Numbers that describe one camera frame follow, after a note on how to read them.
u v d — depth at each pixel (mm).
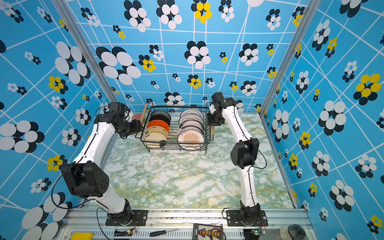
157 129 940
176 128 1111
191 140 948
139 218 736
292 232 611
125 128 697
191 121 963
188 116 996
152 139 923
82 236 675
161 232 700
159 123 988
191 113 1019
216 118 777
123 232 716
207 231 686
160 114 1046
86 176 439
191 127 924
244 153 577
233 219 729
